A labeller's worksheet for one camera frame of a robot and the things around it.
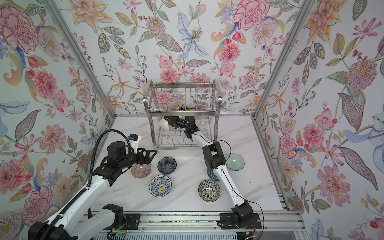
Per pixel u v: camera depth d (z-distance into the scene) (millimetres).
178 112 1015
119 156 617
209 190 836
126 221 720
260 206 735
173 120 961
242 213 646
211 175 885
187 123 904
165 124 1010
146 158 705
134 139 692
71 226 423
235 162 931
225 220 739
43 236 374
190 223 751
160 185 858
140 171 902
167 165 928
